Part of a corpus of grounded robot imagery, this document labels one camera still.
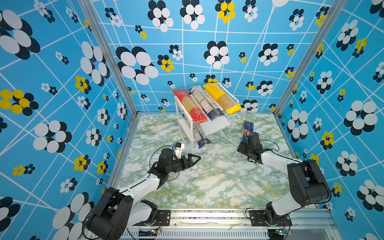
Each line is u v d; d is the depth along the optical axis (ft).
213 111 2.36
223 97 2.55
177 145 2.58
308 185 1.47
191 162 2.36
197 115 2.22
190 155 2.41
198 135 2.71
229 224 2.37
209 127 2.94
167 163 2.19
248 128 3.49
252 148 2.41
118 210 1.36
